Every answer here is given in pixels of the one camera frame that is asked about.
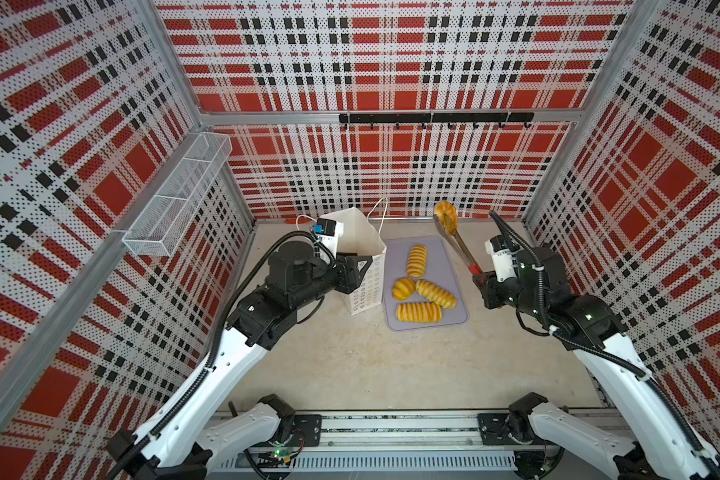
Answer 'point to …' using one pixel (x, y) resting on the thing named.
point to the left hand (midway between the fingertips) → (364, 263)
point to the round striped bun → (402, 288)
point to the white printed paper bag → (362, 235)
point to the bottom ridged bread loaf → (419, 312)
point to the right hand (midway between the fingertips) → (482, 280)
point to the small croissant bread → (448, 214)
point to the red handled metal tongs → (459, 248)
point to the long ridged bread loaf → (436, 294)
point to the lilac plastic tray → (439, 274)
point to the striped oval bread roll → (416, 260)
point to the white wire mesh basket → (164, 221)
